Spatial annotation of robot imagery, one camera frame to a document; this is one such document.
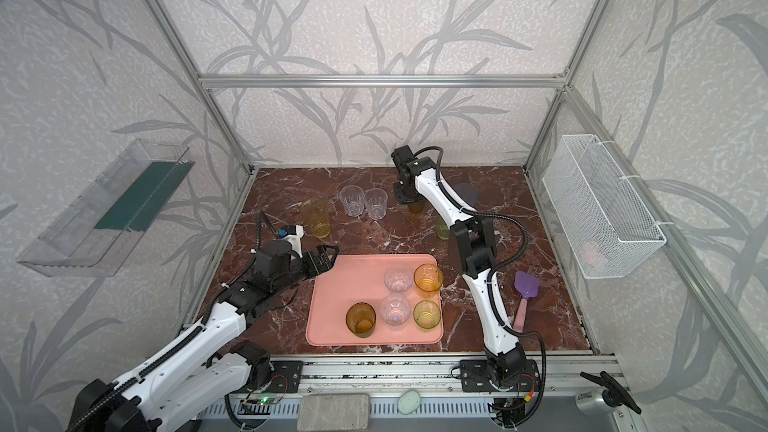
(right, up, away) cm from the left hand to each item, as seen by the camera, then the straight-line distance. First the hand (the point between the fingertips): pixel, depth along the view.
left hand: (332, 245), depth 81 cm
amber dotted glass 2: (+8, -20, 0) cm, 22 cm away
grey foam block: (+4, -35, -14) cm, 38 cm away
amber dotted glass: (+24, +9, +24) cm, 36 cm away
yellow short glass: (+27, -12, +7) cm, 30 cm away
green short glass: (+26, -20, +2) cm, 33 cm away
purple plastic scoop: (+57, -13, +8) cm, 59 cm away
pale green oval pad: (+21, -35, -12) cm, 42 cm away
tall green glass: (+32, +2, +16) cm, 36 cm away
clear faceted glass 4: (+17, -19, +3) cm, 26 cm away
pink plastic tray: (+12, -16, +4) cm, 21 cm away
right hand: (+21, +16, +20) cm, 33 cm away
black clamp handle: (+61, -26, -22) cm, 70 cm away
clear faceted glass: (+1, +12, +27) cm, 29 cm away
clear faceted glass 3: (+18, -12, +7) cm, 23 cm away
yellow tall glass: (-11, +7, +18) cm, 22 cm away
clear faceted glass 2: (+9, +11, +26) cm, 30 cm away
